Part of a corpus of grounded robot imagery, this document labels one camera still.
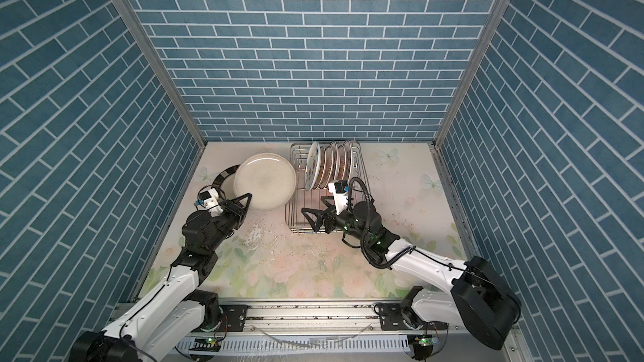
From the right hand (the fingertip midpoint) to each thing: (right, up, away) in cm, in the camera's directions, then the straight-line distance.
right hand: (309, 203), depth 74 cm
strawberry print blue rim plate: (-1, +11, +25) cm, 28 cm away
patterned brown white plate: (+13, +13, +19) cm, 27 cm away
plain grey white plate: (-14, +7, +8) cm, 18 cm away
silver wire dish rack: (-7, -11, +19) cm, 23 cm away
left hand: (-18, +2, +4) cm, 19 cm away
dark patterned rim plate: (-39, +4, +31) cm, 50 cm away
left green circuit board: (-30, -41, -2) cm, 51 cm away
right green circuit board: (+34, -39, -3) cm, 52 cm away
